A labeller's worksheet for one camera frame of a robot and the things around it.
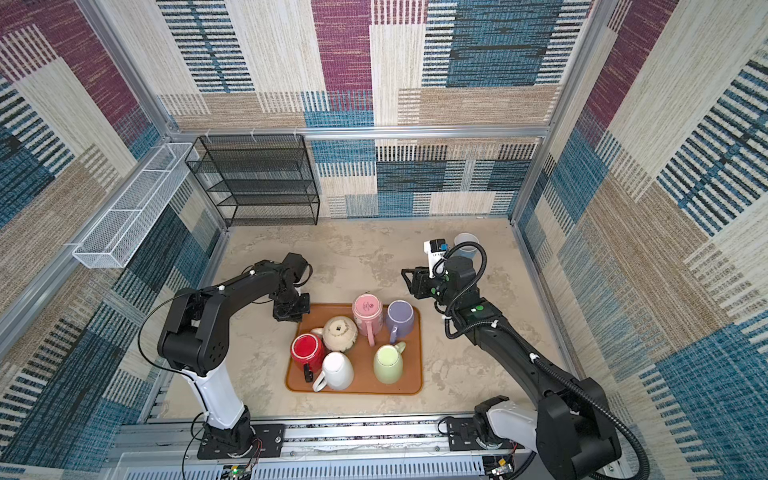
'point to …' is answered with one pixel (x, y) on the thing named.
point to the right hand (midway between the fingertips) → (409, 275)
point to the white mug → (338, 372)
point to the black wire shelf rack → (257, 179)
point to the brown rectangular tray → (362, 355)
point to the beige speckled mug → (339, 333)
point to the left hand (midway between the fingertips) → (303, 312)
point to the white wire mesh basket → (109, 245)
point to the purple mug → (400, 318)
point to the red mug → (307, 353)
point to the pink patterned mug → (367, 309)
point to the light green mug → (388, 363)
